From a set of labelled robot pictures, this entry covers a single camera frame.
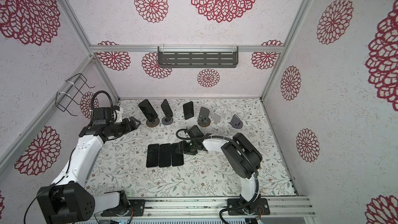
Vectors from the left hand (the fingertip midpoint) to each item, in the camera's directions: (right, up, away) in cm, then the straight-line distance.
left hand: (134, 127), depth 82 cm
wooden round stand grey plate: (+37, +3, +20) cm, 43 cm away
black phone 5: (+22, -16, +8) cm, 28 cm away
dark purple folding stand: (+59, +2, +20) cm, 62 cm away
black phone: (+14, +10, +17) cm, 24 cm away
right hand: (+22, -14, +8) cm, 27 cm away
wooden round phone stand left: (+3, +1, +23) cm, 23 cm away
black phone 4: (+14, -17, +9) cm, 24 cm away
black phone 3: (+7, -17, +9) cm, 21 cm away
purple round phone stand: (+12, +1, +24) cm, 27 cm away
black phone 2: (+27, +10, +29) cm, 41 cm away
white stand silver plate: (+46, +3, +19) cm, 50 cm away
